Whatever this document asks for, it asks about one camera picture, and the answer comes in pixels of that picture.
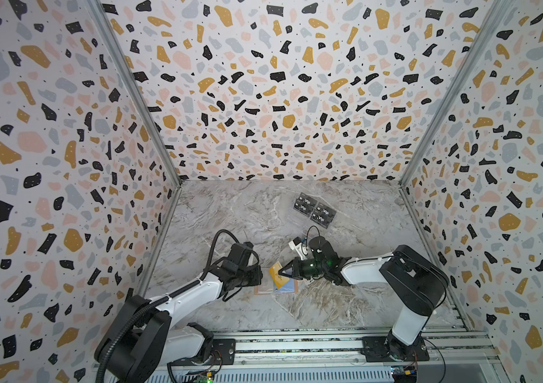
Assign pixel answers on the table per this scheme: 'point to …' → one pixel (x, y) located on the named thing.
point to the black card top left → (305, 204)
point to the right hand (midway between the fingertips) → (283, 274)
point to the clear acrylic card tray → (303, 222)
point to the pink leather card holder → (267, 286)
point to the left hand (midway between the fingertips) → (269, 274)
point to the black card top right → (323, 215)
